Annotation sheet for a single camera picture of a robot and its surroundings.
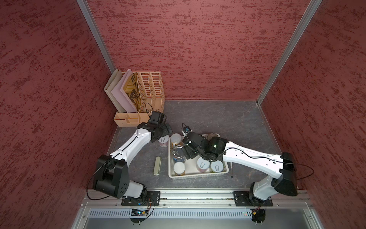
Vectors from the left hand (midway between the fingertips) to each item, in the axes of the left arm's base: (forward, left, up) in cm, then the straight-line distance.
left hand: (164, 135), depth 87 cm
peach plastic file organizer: (+38, +15, -7) cm, 41 cm away
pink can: (-2, +1, -5) cm, 5 cm away
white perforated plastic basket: (-15, -17, -10) cm, 25 cm away
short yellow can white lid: (-19, -10, -4) cm, 22 cm away
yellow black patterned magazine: (+31, +26, +10) cm, 42 cm away
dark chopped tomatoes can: (0, -30, 0) cm, 30 cm away
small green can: (-18, -32, -5) cm, 37 cm away
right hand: (-11, -17, +6) cm, 21 cm away
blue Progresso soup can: (-13, -10, 0) cm, 16 cm away
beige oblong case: (-17, +3, -8) cm, 19 cm away
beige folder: (+21, +35, +19) cm, 45 cm away
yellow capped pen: (-19, -42, -10) cm, 47 cm away
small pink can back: (-17, -24, -5) cm, 30 cm away
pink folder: (+20, +29, +14) cm, 38 cm away
